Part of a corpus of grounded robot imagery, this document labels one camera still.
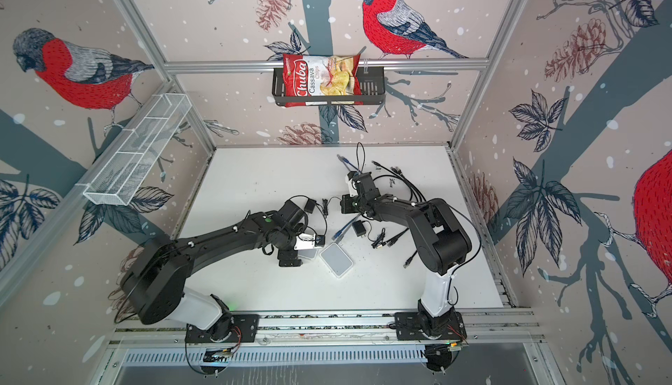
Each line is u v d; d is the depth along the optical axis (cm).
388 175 110
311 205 98
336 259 86
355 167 114
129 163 75
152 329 76
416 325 74
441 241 50
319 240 75
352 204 85
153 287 43
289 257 75
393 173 110
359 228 93
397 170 110
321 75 88
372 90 95
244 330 73
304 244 76
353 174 88
